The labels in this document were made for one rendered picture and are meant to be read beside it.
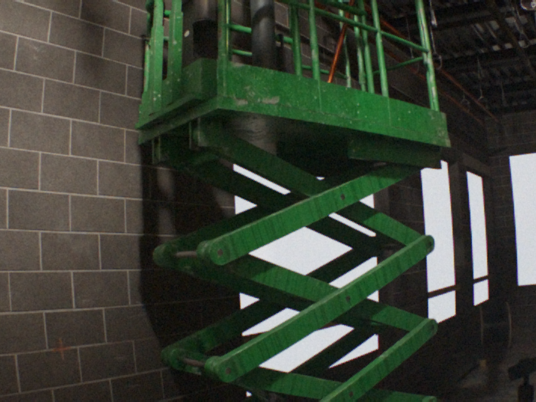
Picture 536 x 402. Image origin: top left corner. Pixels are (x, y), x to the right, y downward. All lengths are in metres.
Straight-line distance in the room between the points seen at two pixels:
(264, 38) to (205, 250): 1.01
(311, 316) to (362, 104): 0.99
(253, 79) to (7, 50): 1.37
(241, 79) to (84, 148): 1.20
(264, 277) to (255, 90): 0.75
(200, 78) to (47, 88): 1.10
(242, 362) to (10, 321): 1.19
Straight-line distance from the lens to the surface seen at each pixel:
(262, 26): 2.65
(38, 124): 2.98
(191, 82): 2.29
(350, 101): 2.63
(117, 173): 3.27
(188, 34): 2.52
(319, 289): 2.56
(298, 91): 2.41
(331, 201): 2.57
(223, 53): 2.22
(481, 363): 7.88
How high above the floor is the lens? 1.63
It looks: 6 degrees up
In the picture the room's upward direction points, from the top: 3 degrees counter-clockwise
